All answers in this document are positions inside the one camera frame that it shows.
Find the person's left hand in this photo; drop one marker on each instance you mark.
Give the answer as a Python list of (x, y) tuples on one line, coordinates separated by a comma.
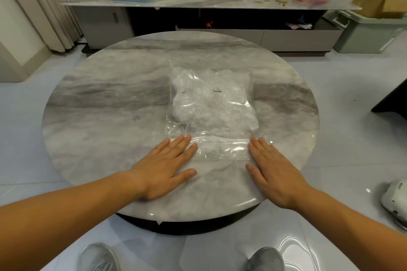
[(162, 169)]

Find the person's left forearm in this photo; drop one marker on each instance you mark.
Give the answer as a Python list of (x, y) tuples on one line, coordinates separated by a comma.
[(60, 220)]

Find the grey sneaker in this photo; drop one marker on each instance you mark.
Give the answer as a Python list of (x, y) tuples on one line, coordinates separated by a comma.
[(97, 258), (266, 260)]

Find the beige curtain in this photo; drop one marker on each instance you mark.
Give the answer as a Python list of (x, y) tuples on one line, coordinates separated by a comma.
[(38, 4)]

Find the clear plastic bag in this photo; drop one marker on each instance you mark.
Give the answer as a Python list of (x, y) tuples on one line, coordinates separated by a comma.
[(216, 147)]

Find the green storage bin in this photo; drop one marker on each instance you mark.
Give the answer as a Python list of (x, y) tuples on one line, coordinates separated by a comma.
[(369, 32)]

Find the black table base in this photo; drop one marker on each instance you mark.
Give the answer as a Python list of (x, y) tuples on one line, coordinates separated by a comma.
[(184, 224)]

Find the clear bag of caps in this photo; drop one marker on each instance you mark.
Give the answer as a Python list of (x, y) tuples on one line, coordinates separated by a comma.
[(210, 99)]

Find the person's right forearm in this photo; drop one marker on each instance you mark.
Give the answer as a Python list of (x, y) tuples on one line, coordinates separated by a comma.
[(356, 233)]

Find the long grey low cabinet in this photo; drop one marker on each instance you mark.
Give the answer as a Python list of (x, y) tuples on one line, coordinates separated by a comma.
[(102, 25)]

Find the person's right hand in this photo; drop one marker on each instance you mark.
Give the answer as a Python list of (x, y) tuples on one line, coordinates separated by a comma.
[(276, 172)]

